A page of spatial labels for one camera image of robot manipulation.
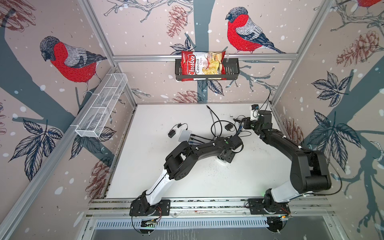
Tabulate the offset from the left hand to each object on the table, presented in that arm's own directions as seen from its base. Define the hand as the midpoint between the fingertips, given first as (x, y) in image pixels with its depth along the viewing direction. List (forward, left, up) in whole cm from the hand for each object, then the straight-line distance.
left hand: (226, 156), depth 90 cm
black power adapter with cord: (+17, +35, +2) cm, 39 cm away
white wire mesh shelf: (+8, +69, +29) cm, 75 cm away
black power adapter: (+23, -5, 0) cm, 23 cm away
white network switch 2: (-7, +5, +10) cm, 13 cm away
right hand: (+18, -11, +14) cm, 25 cm away
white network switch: (+16, +27, 0) cm, 31 cm away
